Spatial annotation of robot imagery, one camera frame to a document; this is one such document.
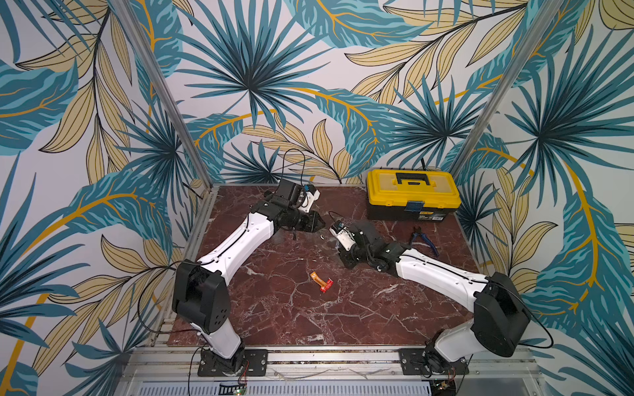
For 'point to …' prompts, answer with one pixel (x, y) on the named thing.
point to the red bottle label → (329, 284)
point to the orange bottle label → (316, 278)
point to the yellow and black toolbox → (399, 194)
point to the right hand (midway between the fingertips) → (341, 246)
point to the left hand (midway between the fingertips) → (320, 227)
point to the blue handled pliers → (417, 232)
